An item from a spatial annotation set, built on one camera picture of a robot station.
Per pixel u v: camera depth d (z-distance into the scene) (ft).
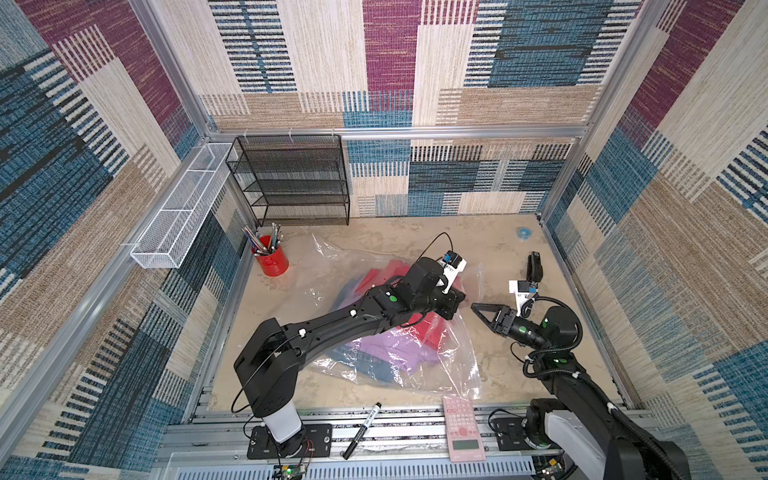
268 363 1.41
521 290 2.43
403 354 2.66
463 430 2.44
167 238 2.34
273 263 3.26
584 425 1.73
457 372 2.35
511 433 2.42
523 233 3.78
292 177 3.55
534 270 3.31
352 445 2.39
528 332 2.26
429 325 2.55
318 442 2.40
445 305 2.21
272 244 3.32
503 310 2.30
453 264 2.20
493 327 2.30
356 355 2.72
